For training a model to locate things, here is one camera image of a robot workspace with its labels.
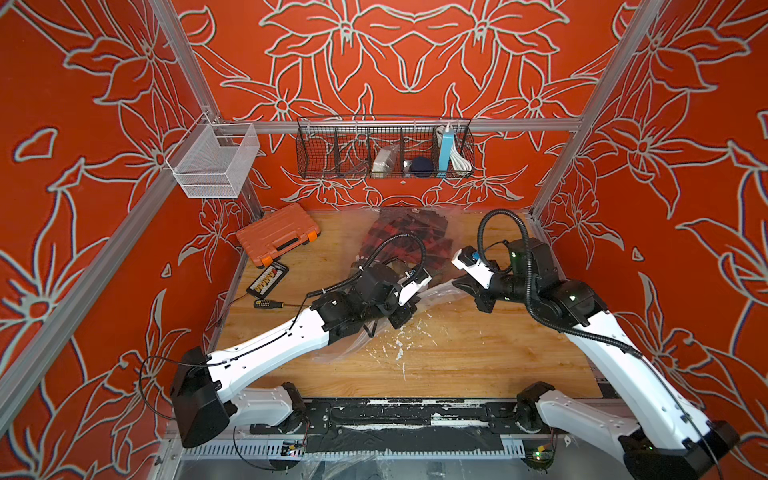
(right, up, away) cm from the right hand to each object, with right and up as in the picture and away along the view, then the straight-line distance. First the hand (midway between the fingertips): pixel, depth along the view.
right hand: (454, 278), depth 68 cm
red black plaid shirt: (-5, +10, +35) cm, 37 cm away
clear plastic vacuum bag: (-3, -3, +2) cm, 5 cm away
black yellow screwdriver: (-52, -12, +24) cm, 59 cm away
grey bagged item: (-16, +35, +24) cm, 45 cm away
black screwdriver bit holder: (-55, -5, +30) cm, 63 cm away
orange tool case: (-58, +9, +38) cm, 70 cm away
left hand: (-9, -5, +4) cm, 11 cm away
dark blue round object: (-4, +33, +27) cm, 42 cm away
